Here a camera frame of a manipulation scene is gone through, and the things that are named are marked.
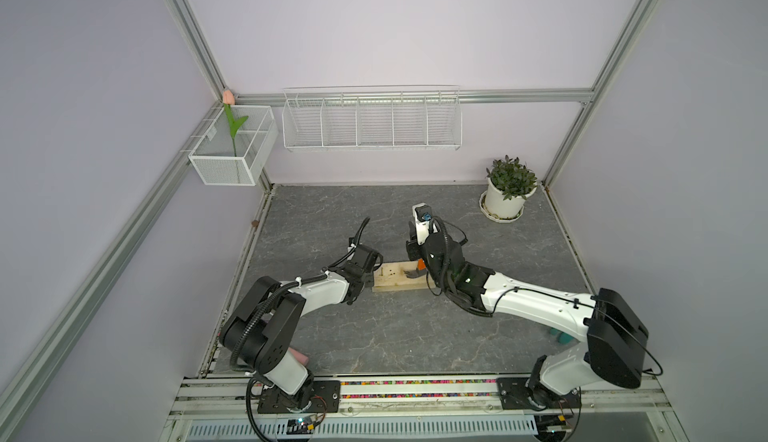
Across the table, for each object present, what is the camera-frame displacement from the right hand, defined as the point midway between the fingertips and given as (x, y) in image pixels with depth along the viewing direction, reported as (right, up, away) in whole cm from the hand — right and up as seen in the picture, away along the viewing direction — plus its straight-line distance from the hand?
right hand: (415, 222), depth 77 cm
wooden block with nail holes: (-6, -18, +14) cm, 23 cm away
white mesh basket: (-52, +22, +11) cm, 58 cm away
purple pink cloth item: (-30, -36, +2) cm, 47 cm away
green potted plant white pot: (+33, +12, +21) cm, 41 cm away
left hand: (-16, -17, +16) cm, 28 cm away
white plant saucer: (+28, +5, +35) cm, 46 cm away
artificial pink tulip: (-56, +31, +16) cm, 66 cm away
